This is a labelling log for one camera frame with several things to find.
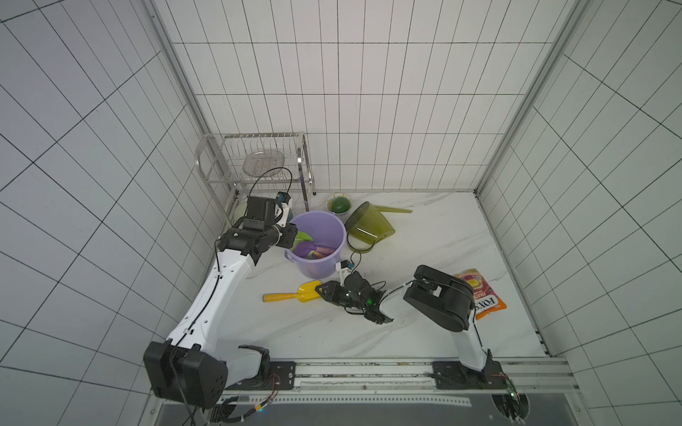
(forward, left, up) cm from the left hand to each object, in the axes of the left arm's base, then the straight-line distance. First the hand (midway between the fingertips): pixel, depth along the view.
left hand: (286, 235), depth 79 cm
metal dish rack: (+42, +32, -8) cm, 53 cm away
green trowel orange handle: (+6, -3, -9) cm, 12 cm away
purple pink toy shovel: (+3, -4, -11) cm, 12 cm away
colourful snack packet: (-13, -63, -17) cm, 67 cm away
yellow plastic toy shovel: (-9, -5, -21) cm, 24 cm away
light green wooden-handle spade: (+2, -7, -15) cm, 17 cm away
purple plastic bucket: (+7, -11, -7) cm, 15 cm away
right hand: (-12, -6, -19) cm, 23 cm away
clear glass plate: (+27, +12, +5) cm, 30 cm away
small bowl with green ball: (+28, -15, -17) cm, 36 cm away
